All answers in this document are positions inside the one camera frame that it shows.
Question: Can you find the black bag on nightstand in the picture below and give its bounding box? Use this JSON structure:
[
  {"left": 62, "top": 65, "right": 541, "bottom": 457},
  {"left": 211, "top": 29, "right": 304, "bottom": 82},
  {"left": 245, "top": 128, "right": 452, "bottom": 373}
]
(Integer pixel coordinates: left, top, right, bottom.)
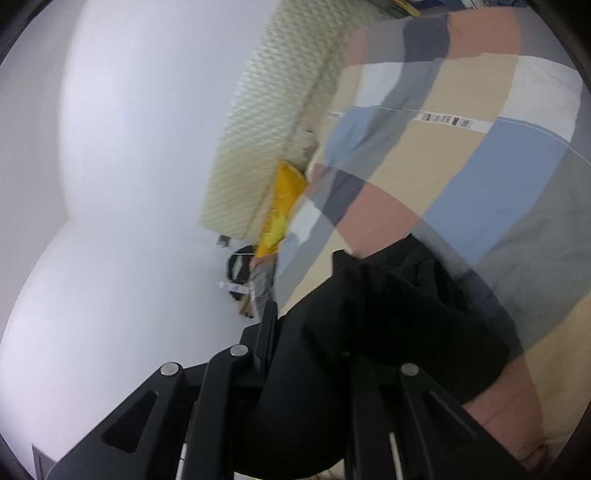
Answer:
[{"left": 226, "top": 245, "right": 256, "bottom": 285}]

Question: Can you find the cream quilted headboard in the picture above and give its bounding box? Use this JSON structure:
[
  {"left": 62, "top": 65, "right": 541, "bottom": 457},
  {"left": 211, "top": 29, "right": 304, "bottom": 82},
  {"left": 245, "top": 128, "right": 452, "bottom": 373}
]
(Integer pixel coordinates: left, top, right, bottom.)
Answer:
[{"left": 199, "top": 1, "right": 385, "bottom": 240}]

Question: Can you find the grey wall socket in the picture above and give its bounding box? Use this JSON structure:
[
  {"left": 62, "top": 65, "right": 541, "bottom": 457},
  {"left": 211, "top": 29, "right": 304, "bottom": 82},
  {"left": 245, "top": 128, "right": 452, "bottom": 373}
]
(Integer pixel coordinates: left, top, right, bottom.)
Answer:
[{"left": 216, "top": 235, "right": 230, "bottom": 248}]

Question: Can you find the white spray bottle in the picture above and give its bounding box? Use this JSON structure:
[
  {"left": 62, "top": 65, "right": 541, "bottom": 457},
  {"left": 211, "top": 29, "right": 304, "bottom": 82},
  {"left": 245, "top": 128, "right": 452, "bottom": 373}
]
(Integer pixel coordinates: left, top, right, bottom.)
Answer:
[{"left": 217, "top": 281, "right": 249, "bottom": 295}]

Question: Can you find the wooden nightstand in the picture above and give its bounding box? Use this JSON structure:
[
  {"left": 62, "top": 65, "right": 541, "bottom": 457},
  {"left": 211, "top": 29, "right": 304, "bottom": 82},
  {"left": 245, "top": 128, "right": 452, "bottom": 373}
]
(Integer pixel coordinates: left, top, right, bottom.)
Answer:
[{"left": 235, "top": 295, "right": 256, "bottom": 319}]

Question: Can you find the yellow pillow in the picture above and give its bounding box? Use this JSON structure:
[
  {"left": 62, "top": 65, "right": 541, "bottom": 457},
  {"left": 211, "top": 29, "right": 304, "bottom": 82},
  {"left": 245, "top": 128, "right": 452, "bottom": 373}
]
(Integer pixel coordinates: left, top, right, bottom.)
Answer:
[{"left": 256, "top": 161, "right": 307, "bottom": 258}]

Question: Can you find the patchwork plaid quilt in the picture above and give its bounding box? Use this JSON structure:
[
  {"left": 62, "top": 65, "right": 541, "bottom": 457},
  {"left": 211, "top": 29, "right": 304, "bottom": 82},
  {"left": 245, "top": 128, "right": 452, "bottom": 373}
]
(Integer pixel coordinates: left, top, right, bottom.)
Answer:
[{"left": 274, "top": 7, "right": 590, "bottom": 467}]

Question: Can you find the black puffer jacket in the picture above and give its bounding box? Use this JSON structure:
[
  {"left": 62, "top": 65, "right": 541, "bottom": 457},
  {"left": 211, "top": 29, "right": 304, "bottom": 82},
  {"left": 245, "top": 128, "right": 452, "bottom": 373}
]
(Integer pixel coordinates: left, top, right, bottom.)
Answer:
[{"left": 257, "top": 237, "right": 508, "bottom": 479}]

